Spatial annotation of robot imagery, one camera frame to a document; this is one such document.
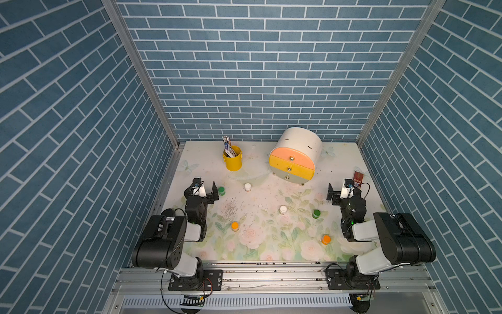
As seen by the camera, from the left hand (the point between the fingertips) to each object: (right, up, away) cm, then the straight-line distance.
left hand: (208, 182), depth 89 cm
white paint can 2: (+35, -13, +2) cm, 37 cm away
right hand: (+63, -1, +1) cm, 63 cm away
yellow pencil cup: (+10, +8, +15) cm, 20 cm away
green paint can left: (+5, -5, +7) cm, 10 cm away
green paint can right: (+50, -14, 0) cm, 52 cm away
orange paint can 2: (+52, -24, -7) cm, 58 cm away
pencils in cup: (+9, +15, +5) cm, 18 cm away
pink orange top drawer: (+39, +12, -3) cm, 41 cm away
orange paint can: (+13, -19, -5) cm, 23 cm away
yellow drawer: (+39, +7, +2) cm, 40 cm away
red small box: (+78, +1, +15) cm, 79 cm away
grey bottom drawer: (+39, +3, +9) cm, 40 cm away
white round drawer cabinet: (+45, +20, +4) cm, 50 cm away
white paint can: (+18, -4, +9) cm, 20 cm away
